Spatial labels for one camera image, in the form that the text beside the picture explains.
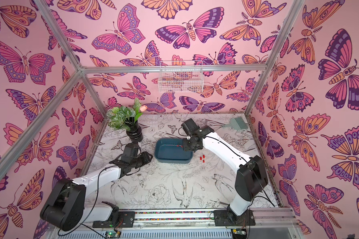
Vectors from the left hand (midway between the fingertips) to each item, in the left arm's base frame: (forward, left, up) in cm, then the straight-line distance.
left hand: (153, 155), depth 90 cm
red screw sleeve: (+2, -29, -6) cm, 30 cm away
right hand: (0, -19, +8) cm, 21 cm away
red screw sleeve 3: (0, -31, -6) cm, 32 cm away
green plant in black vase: (+13, +17, +20) cm, 29 cm away
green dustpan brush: (+30, -60, -5) cm, 67 cm away
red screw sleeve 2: (+3, -31, -6) cm, 32 cm away
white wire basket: (+42, -18, +28) cm, 53 cm away
